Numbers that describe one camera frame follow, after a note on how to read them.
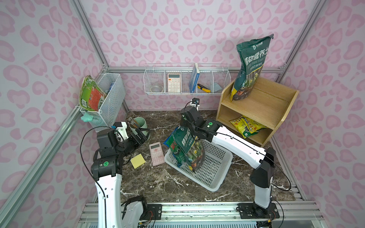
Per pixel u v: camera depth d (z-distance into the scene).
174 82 0.95
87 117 0.62
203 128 0.54
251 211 0.73
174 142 0.66
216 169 0.88
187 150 0.73
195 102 0.66
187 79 0.98
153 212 0.71
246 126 0.84
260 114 0.75
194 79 0.87
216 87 1.00
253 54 0.63
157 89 0.96
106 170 0.43
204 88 0.98
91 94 0.73
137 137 0.58
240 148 0.48
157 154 0.93
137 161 0.93
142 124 0.93
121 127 0.61
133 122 0.91
